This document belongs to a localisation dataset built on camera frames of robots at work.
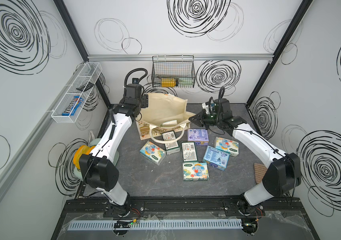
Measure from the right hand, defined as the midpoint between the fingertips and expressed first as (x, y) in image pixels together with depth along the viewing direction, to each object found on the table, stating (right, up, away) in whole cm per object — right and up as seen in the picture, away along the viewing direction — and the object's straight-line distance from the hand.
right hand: (190, 118), depth 77 cm
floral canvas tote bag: (-14, +4, +22) cm, 26 cm away
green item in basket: (-2, +21, +10) cm, 23 cm away
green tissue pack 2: (+1, -20, +10) cm, 22 cm away
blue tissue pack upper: (+16, -23, +8) cm, 29 cm away
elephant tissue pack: (-21, -20, +10) cm, 31 cm away
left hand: (-29, +12, +4) cm, 32 cm away
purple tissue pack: (+8, -12, +17) cm, 22 cm away
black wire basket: (-9, +31, +22) cm, 39 cm away
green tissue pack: (-10, -18, +12) cm, 24 cm away
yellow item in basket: (-12, +21, +12) cm, 27 cm away
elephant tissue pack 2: (+25, -17, +14) cm, 34 cm away
